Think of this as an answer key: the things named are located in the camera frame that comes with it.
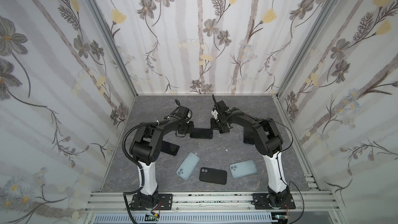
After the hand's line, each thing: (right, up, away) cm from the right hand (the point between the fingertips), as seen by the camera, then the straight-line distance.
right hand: (208, 125), depth 100 cm
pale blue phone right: (+19, -23, -14) cm, 33 cm away
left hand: (-11, 0, 0) cm, 11 cm away
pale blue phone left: (-12, -22, -13) cm, 28 cm away
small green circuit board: (-29, -41, -27) cm, 57 cm away
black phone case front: (+2, -27, -14) cm, 30 cm away
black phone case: (-4, -5, -1) cm, 7 cm away
